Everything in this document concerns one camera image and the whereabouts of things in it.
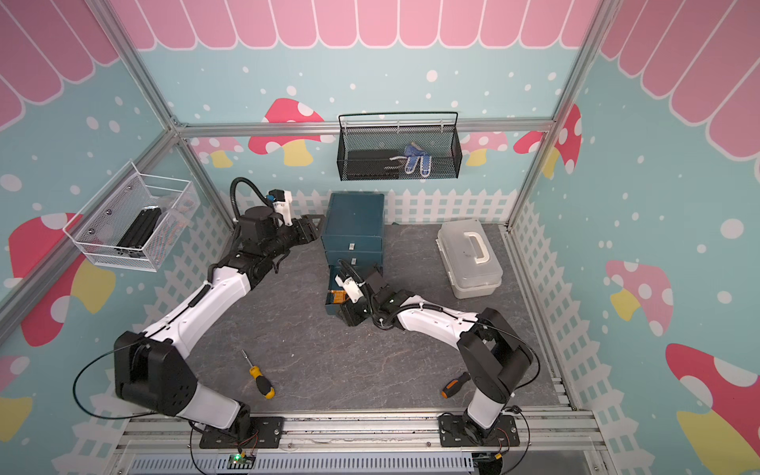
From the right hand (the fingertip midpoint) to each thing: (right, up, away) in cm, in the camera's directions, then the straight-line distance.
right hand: (342, 307), depth 85 cm
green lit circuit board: (-23, -36, -12) cm, 45 cm away
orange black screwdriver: (+31, -20, -5) cm, 37 cm away
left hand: (-6, +24, -4) cm, 25 cm away
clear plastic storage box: (+40, +12, +9) cm, 43 cm away
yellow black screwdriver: (-22, -21, -3) cm, 30 cm away
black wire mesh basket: (+16, +50, +10) cm, 54 cm away
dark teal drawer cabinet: (+3, +22, +2) cm, 22 cm away
